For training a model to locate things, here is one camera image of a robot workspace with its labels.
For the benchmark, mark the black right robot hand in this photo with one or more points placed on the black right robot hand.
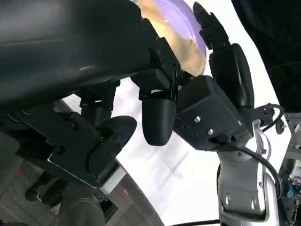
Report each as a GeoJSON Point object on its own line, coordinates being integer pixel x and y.
{"type": "Point", "coordinates": [235, 70]}

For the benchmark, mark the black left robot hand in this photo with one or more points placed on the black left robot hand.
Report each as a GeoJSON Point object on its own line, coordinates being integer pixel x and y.
{"type": "Point", "coordinates": [70, 47]}

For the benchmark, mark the beige towel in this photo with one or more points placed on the beige towel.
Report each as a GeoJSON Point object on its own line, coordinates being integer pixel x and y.
{"type": "Point", "coordinates": [185, 54]}

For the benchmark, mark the lilac plate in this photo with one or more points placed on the lilac plate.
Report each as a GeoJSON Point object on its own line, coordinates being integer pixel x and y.
{"type": "Point", "coordinates": [183, 21]}

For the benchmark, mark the black round table knob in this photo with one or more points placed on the black round table knob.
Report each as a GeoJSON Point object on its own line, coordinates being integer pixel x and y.
{"type": "Point", "coordinates": [280, 127]}

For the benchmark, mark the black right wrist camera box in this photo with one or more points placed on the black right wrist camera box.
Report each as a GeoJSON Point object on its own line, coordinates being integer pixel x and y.
{"type": "Point", "coordinates": [211, 113]}

